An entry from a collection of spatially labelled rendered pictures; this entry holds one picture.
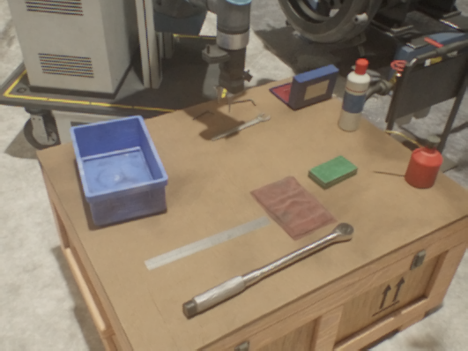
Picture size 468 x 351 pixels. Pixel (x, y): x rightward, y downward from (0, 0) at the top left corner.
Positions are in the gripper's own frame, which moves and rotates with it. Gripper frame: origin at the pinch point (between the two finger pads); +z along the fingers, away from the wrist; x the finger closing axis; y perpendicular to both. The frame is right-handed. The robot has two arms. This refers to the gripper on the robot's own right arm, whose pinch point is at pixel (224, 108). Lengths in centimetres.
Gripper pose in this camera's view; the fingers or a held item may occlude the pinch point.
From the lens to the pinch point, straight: 156.1
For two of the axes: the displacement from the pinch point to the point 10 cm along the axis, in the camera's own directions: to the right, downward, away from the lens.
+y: 8.0, -3.7, 4.8
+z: -0.2, 7.7, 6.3
